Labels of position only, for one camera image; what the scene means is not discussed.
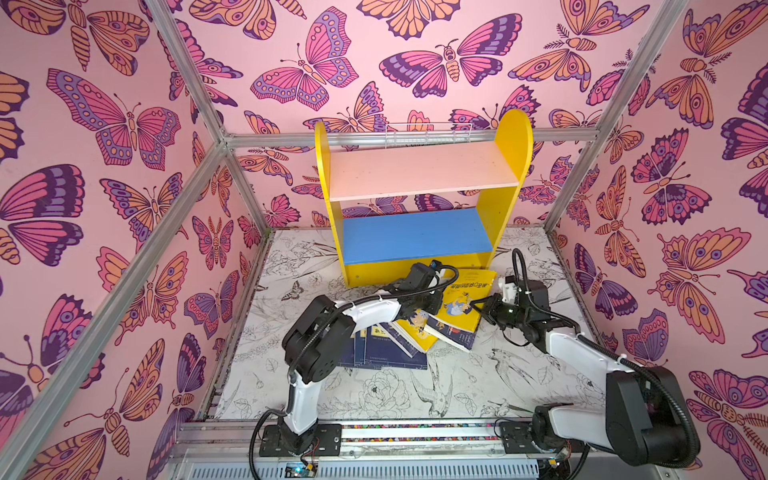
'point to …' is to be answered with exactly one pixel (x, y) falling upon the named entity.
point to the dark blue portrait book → (453, 334)
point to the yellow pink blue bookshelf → (381, 249)
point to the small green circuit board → (298, 470)
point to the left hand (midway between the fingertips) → (445, 296)
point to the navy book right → (383, 351)
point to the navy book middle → (360, 348)
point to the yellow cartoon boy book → (414, 330)
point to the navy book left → (347, 356)
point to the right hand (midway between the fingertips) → (472, 300)
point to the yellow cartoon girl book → (466, 287)
